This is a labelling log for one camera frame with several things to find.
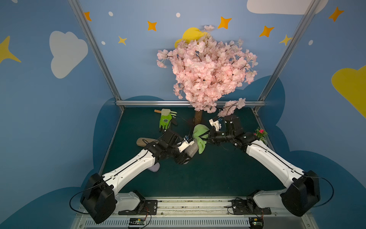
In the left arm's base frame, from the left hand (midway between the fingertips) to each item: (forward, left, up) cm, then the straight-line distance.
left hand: (188, 151), depth 79 cm
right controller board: (-31, -36, -18) cm, 51 cm away
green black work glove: (+38, +19, -16) cm, 45 cm away
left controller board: (-32, +26, -17) cm, 44 cm away
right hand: (+4, -6, +9) cm, 11 cm away
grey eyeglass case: (-2, -2, +5) cm, 6 cm away
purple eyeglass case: (-5, +20, -12) cm, 24 cm away
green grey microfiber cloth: (+8, -5, +11) cm, 14 cm away
